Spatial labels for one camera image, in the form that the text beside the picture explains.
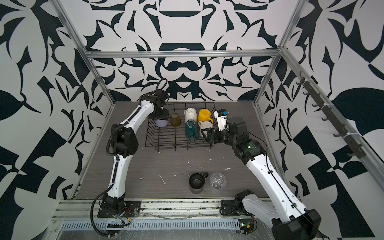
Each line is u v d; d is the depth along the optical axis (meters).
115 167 0.62
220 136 0.63
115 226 0.73
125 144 0.61
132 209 0.74
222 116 0.63
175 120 0.99
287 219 0.38
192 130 0.92
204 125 0.94
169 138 1.00
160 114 0.89
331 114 0.55
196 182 0.82
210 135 0.64
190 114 0.96
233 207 0.75
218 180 0.82
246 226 0.71
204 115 0.99
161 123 1.02
